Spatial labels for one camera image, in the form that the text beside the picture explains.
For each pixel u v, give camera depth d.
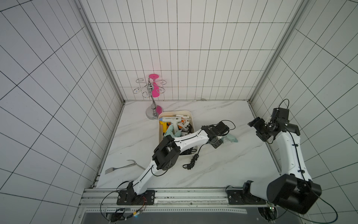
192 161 0.83
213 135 0.65
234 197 0.73
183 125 1.00
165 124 0.98
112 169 0.83
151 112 1.11
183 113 1.05
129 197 0.63
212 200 0.73
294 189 0.39
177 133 0.93
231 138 0.88
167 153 0.53
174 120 0.97
